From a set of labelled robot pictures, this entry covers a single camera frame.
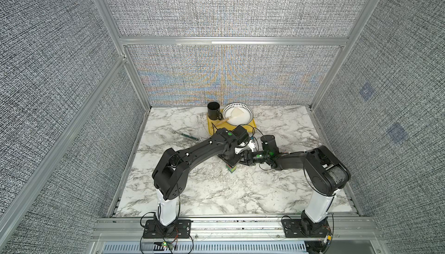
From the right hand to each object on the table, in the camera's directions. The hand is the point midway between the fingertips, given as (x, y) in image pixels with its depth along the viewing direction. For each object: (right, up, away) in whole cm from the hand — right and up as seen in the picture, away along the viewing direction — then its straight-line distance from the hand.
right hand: (234, 157), depth 86 cm
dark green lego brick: (-2, -7, +3) cm, 7 cm away
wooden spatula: (+3, +24, +29) cm, 38 cm away
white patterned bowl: (+9, +20, +26) cm, 34 cm away
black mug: (-12, +25, +22) cm, 35 cm away
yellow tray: (+6, +15, -14) cm, 22 cm away
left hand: (0, -1, -1) cm, 2 cm away
